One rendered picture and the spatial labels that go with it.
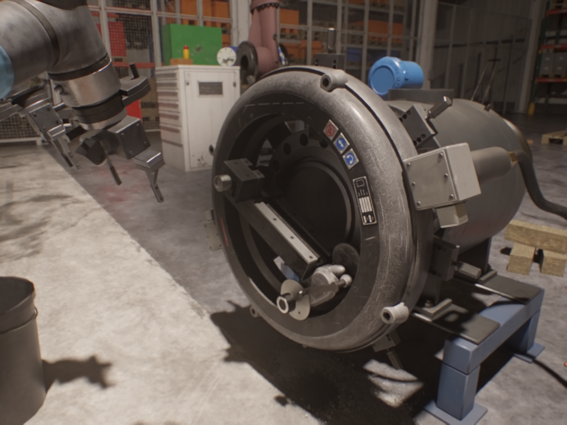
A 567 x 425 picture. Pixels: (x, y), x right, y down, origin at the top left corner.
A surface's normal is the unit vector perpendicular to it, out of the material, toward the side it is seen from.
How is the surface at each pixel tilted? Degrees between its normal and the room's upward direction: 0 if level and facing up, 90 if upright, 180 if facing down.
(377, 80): 90
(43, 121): 83
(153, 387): 0
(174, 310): 0
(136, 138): 96
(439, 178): 90
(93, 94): 106
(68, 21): 82
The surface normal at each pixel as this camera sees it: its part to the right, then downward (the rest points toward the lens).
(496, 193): 0.66, 0.17
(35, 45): 0.93, 0.14
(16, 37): 0.81, -0.16
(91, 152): 0.80, 0.28
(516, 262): -0.57, 0.24
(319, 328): -0.75, 0.19
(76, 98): -0.04, 0.65
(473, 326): 0.00, -0.96
